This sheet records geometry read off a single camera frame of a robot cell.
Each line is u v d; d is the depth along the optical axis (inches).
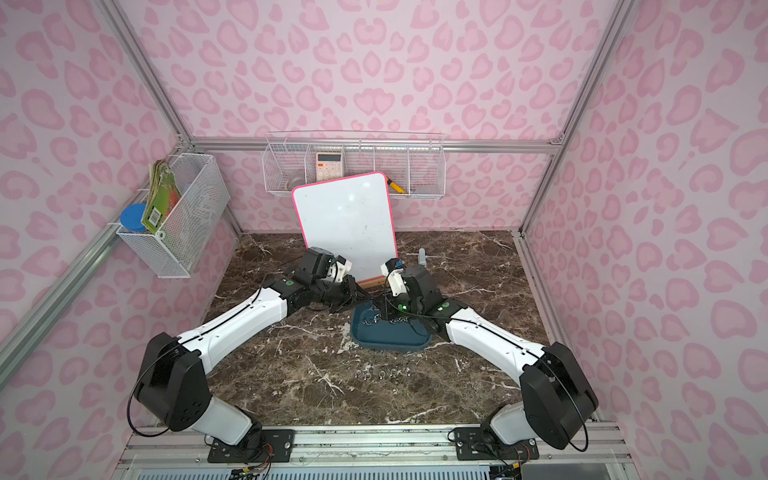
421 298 24.7
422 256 42.1
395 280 28.5
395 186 38.1
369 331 37.1
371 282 38.5
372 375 33.0
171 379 16.8
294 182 36.6
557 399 16.3
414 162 39.7
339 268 27.1
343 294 28.4
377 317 37.5
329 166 37.4
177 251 28.3
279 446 28.9
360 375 33.0
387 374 33.0
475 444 25.9
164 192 28.6
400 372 33.5
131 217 25.8
